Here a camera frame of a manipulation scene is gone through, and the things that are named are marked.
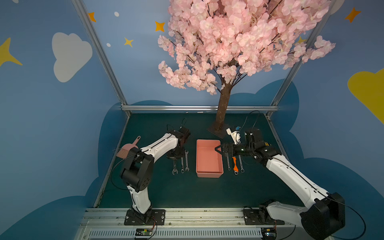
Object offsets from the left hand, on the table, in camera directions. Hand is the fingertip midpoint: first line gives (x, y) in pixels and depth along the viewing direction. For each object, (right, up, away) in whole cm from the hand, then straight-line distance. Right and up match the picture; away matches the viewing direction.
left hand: (177, 155), depth 90 cm
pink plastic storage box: (+20, -4, +4) cm, 21 cm away
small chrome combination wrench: (+32, -8, +1) cm, 33 cm away
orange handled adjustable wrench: (+36, -9, +1) cm, 37 cm away
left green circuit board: (-14, -34, -18) cm, 41 cm away
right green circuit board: (+47, -36, -17) cm, 62 cm away
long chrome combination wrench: (+40, -9, +1) cm, 42 cm away
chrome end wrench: (+6, -7, +3) cm, 9 cm away
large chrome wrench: (-1, -7, -4) cm, 9 cm away
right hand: (+25, +7, -12) cm, 29 cm away
